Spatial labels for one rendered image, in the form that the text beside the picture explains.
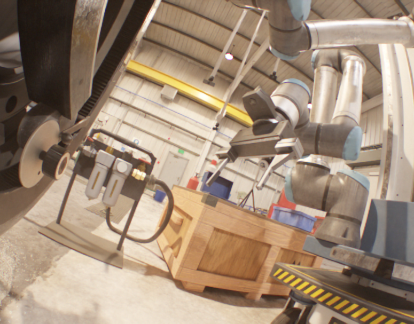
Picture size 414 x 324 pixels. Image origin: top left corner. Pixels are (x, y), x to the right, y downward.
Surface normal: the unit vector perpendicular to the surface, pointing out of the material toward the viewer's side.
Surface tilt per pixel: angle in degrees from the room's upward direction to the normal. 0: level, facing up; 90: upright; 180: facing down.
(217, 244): 90
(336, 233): 70
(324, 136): 111
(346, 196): 91
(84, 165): 90
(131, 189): 90
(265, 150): 155
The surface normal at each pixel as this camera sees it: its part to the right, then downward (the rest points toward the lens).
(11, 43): 0.47, -0.40
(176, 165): 0.25, -0.09
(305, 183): -0.63, -0.22
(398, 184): -0.83, -0.41
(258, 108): -0.58, 0.67
